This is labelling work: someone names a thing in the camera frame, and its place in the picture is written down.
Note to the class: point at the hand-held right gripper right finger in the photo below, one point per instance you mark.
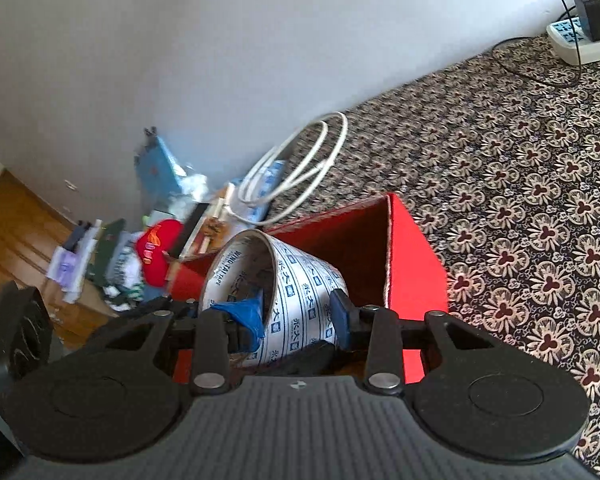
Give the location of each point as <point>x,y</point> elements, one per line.
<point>341,320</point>

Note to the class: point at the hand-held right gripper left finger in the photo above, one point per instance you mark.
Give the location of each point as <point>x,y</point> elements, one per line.
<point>247,320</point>

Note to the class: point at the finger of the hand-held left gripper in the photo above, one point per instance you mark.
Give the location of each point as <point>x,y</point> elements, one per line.
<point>150,306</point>

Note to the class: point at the white printed tape roll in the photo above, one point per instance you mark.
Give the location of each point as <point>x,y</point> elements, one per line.
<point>305,280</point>

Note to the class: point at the red paper bag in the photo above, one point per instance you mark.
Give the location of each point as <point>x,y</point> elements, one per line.
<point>415,260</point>

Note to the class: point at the white printed cloth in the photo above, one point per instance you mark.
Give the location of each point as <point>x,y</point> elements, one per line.
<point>125,270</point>

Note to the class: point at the red patterned pouch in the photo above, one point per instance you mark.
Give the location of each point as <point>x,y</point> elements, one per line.
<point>155,240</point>

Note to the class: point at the dark green flat object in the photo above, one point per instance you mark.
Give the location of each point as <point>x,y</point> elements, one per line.
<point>105,250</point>

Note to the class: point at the purple packet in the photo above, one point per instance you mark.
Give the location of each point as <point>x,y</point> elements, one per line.
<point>65,265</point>

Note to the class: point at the black flat object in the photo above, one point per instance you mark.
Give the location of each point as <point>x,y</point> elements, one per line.
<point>192,230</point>

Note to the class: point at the orange printed card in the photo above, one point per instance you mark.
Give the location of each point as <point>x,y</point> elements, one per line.
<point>212,227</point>

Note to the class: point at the wooden cabinet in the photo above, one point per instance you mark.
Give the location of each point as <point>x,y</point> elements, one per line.
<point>20,220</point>

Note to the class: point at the crumpled white paper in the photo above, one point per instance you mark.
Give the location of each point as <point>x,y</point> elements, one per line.
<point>195,185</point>

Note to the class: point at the light blue box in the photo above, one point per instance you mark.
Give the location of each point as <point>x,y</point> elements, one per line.
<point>155,167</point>

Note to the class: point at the blue and white packet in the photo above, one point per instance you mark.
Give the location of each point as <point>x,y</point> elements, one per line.
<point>275,170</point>

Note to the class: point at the floral patterned cloth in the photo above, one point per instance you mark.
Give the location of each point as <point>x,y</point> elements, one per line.
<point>505,185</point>

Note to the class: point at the white power strip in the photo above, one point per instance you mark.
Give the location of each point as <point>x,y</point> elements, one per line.
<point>570,42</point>

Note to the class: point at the black charger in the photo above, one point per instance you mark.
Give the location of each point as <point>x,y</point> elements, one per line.
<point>592,15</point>

